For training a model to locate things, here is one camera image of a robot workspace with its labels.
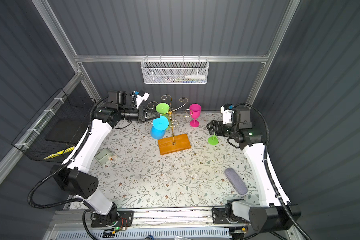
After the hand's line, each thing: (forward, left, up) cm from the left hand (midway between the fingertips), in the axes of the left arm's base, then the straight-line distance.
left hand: (159, 116), depth 69 cm
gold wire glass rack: (+9, -7, -34) cm, 36 cm away
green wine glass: (+9, -33, -34) cm, 48 cm away
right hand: (-3, -27, -6) cm, 28 cm away
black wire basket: (+1, +53, -8) cm, 53 cm away
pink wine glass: (+23, -21, -19) cm, 36 cm away
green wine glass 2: (+10, -1, -4) cm, 11 cm away
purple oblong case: (-21, -40, -33) cm, 55 cm away
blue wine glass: (-4, 0, -2) cm, 5 cm away
